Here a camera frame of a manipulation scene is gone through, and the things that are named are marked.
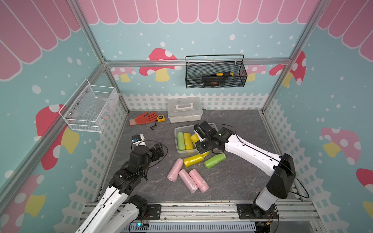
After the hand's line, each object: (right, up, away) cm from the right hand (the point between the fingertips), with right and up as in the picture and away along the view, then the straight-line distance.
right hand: (200, 146), depth 81 cm
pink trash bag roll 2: (-7, -20, +2) cm, 21 cm away
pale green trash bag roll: (-12, +1, +16) cm, 20 cm away
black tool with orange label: (+7, +37, +7) cm, 39 cm away
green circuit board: (-30, -39, -8) cm, 50 cm away
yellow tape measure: (-29, +17, +32) cm, 46 cm away
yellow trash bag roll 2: (-5, -10, +7) cm, 13 cm away
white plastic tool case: (-8, +24, +26) cm, 36 cm away
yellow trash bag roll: (-7, +1, +16) cm, 18 cm away
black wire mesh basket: (-1, +47, +15) cm, 49 cm away
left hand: (-24, 0, -6) cm, 24 cm away
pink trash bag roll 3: (+1, -21, -1) cm, 21 cm away
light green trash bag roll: (+10, -10, +10) cm, 17 cm away
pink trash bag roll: (-16, -17, +4) cm, 23 cm away
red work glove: (-45, +17, +37) cm, 61 cm away
